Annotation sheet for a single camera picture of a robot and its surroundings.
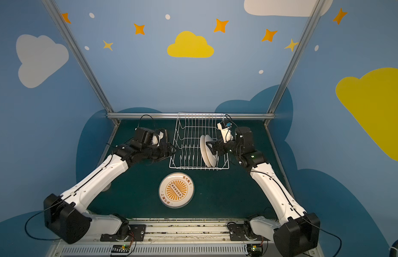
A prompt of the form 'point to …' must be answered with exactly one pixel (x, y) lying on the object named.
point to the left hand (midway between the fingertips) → (173, 151)
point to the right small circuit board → (254, 250)
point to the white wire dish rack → (189, 128)
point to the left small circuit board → (120, 248)
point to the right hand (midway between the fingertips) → (215, 138)
